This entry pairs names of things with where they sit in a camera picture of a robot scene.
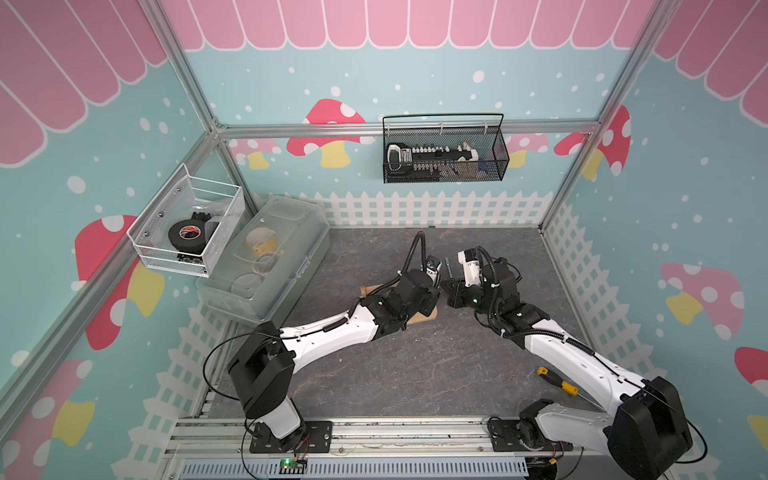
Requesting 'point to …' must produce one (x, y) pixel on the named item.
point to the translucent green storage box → (259, 276)
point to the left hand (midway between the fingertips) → (429, 289)
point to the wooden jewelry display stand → (416, 318)
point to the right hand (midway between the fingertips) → (440, 282)
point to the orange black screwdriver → (447, 264)
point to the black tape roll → (188, 235)
